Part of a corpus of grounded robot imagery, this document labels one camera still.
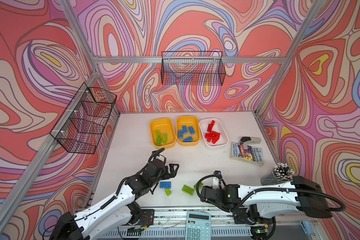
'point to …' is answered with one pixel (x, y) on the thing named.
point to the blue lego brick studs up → (191, 130)
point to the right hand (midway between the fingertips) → (211, 196)
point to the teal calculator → (198, 225)
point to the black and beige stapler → (251, 140)
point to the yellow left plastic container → (165, 125)
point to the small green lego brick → (168, 192)
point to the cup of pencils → (280, 173)
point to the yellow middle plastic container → (188, 130)
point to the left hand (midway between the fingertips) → (172, 167)
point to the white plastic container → (219, 127)
